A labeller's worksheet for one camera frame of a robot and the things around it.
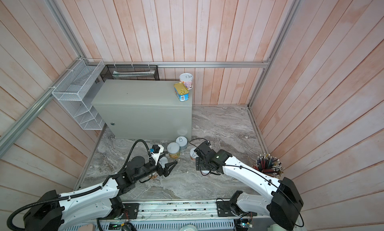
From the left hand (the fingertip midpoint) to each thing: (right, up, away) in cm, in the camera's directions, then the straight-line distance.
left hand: (171, 160), depth 76 cm
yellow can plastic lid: (0, +4, +12) cm, 12 cm away
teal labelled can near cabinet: (+5, +7, +17) cm, 19 cm away
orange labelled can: (+12, 0, +12) cm, 16 cm away
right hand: (+17, -3, +6) cm, 18 cm away
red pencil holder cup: (+51, -2, 0) cm, 51 cm away
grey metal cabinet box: (-16, +26, +3) cm, 31 cm away
